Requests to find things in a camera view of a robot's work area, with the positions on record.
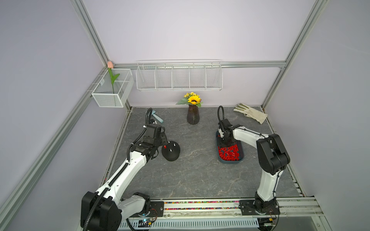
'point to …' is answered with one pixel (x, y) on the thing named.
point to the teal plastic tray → (241, 154)
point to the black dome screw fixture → (171, 150)
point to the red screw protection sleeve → (165, 147)
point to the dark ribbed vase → (193, 117)
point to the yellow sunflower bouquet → (191, 98)
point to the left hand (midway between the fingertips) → (162, 136)
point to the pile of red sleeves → (229, 153)
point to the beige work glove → (257, 115)
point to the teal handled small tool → (156, 117)
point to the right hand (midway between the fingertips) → (221, 143)
